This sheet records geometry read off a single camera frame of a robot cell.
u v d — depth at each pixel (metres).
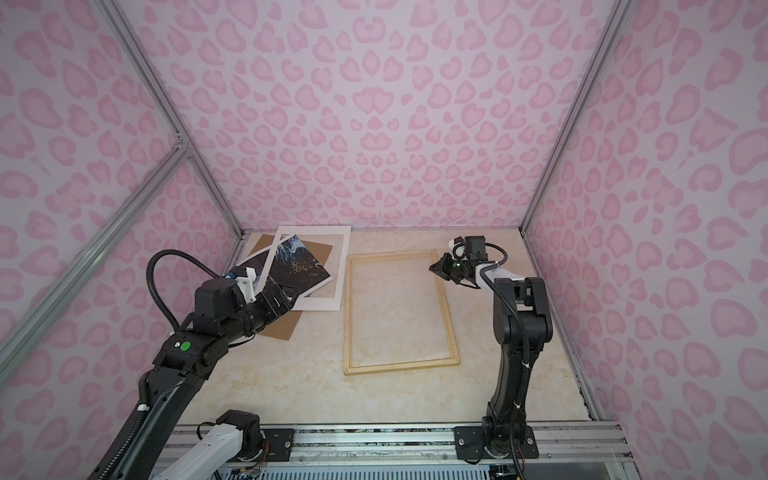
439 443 0.75
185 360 0.47
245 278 0.65
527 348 0.54
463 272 0.88
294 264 1.10
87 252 0.63
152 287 0.50
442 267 0.90
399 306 1.00
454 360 0.86
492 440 0.66
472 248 0.84
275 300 0.64
